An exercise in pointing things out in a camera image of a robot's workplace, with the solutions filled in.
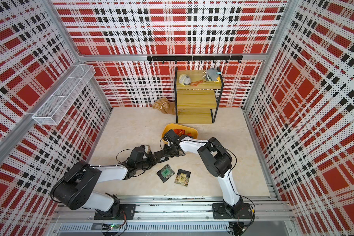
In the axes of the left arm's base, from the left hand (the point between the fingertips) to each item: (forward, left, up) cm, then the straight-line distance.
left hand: (162, 159), depth 91 cm
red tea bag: (+17, -12, +5) cm, 21 cm away
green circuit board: (-35, +20, +1) cm, 40 cm away
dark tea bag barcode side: (0, 0, -1) cm, 1 cm away
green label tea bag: (-8, -3, -1) cm, 9 cm away
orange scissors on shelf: (+34, -21, +32) cm, 52 cm away
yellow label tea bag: (-11, -13, -1) cm, 17 cm away
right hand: (+3, -2, 0) cm, 4 cm away
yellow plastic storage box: (+22, -2, +4) cm, 22 cm away
